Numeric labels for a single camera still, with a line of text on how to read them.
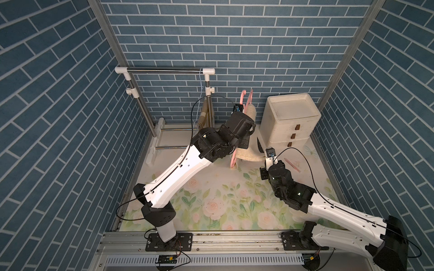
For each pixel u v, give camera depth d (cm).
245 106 56
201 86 77
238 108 53
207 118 87
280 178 54
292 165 99
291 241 74
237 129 45
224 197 87
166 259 72
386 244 39
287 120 89
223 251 72
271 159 61
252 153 70
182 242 74
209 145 40
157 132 111
